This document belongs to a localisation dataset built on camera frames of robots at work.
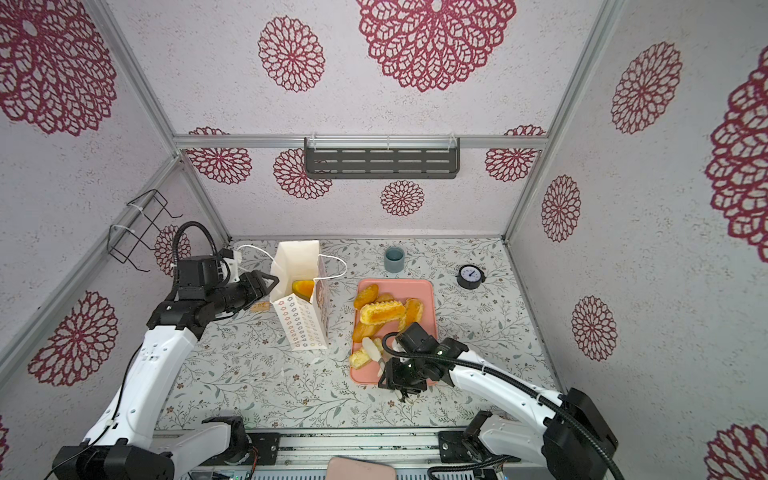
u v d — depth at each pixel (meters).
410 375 0.67
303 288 0.95
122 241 0.73
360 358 0.83
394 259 1.07
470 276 1.06
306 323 0.81
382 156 0.97
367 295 0.98
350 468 0.70
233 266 0.68
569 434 0.40
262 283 0.69
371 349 0.83
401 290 1.06
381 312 0.89
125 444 0.38
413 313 0.94
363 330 0.90
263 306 0.70
